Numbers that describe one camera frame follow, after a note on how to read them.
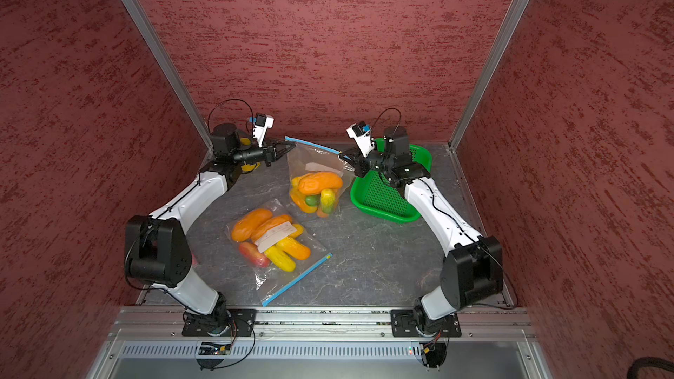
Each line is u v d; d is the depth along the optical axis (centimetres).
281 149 77
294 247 83
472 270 42
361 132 66
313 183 85
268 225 87
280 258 82
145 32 83
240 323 74
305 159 80
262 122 71
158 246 91
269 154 71
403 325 74
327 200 85
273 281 76
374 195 103
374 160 68
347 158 76
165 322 76
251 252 83
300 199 92
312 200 89
